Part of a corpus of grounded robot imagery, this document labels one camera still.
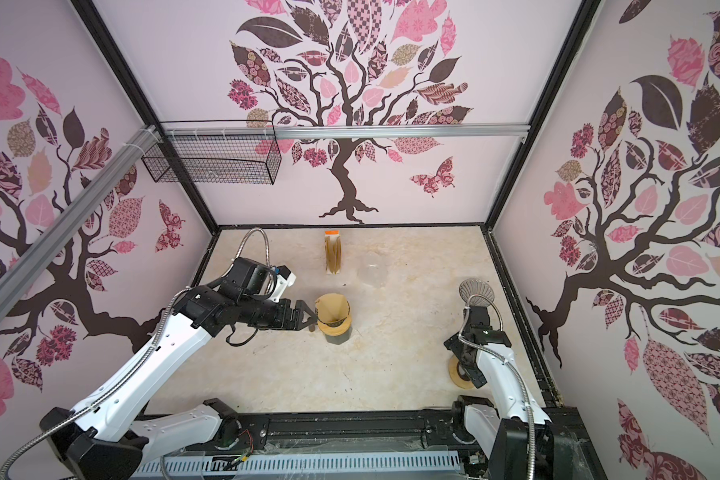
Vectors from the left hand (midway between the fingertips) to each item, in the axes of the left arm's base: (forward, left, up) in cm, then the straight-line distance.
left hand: (301, 325), depth 71 cm
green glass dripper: (+6, -7, -11) cm, 14 cm away
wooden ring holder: (+4, -7, -12) cm, 14 cm away
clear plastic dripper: (+31, -18, -20) cm, 41 cm away
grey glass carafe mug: (+4, -7, -19) cm, 20 cm away
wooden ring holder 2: (-7, -40, -17) cm, 44 cm away
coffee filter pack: (+35, -4, -14) cm, 38 cm away
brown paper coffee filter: (+8, -6, -6) cm, 12 cm away
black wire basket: (+54, +33, +13) cm, 65 cm away
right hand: (-1, -44, -18) cm, 48 cm away
